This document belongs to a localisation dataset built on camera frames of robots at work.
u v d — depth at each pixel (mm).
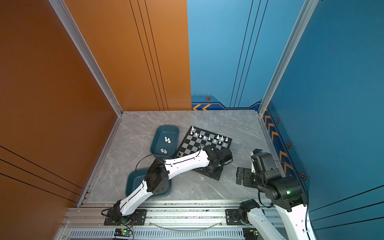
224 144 977
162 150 965
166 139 1014
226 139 996
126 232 706
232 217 726
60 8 696
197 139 1020
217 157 623
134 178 846
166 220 732
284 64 896
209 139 1007
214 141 994
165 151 963
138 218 735
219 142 992
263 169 457
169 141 1010
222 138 999
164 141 1023
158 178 552
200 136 1023
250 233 703
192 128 1075
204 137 1021
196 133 1029
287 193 374
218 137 1014
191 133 1044
